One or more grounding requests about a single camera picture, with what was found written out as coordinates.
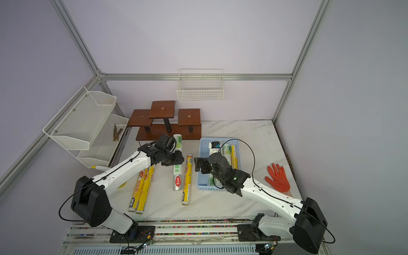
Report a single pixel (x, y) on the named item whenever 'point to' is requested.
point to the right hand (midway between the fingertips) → (203, 160)
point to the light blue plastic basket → (202, 178)
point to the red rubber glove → (280, 181)
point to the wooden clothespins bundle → (116, 134)
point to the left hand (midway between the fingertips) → (179, 161)
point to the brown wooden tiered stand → (155, 122)
